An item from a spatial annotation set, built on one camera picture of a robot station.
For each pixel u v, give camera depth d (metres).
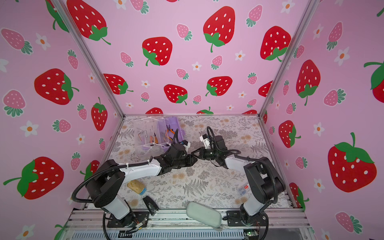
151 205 0.77
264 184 0.46
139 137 0.95
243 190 0.82
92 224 0.73
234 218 0.73
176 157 0.69
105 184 0.45
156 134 1.04
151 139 0.96
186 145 0.81
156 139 0.94
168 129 1.09
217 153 0.72
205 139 0.84
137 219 0.73
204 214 0.73
